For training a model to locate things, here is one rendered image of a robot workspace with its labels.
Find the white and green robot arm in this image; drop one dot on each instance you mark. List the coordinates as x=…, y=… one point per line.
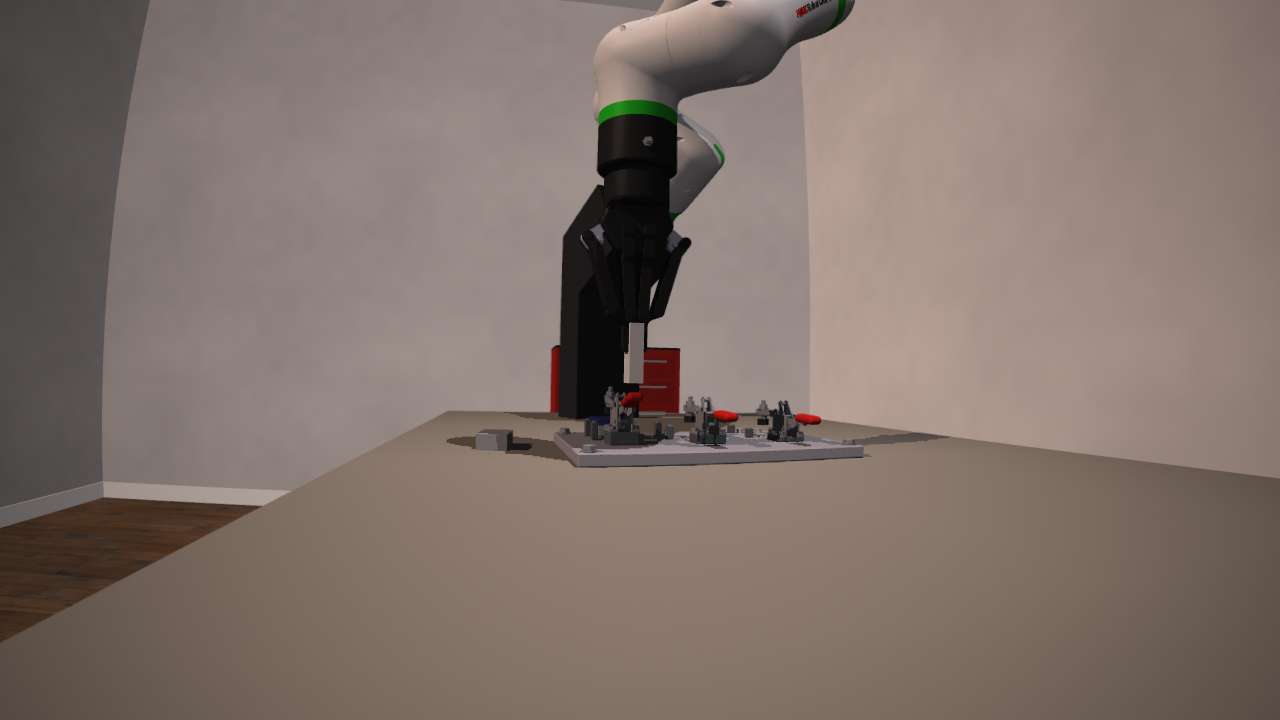
x=643, y=72

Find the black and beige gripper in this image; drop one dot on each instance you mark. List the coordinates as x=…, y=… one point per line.
x=636, y=219

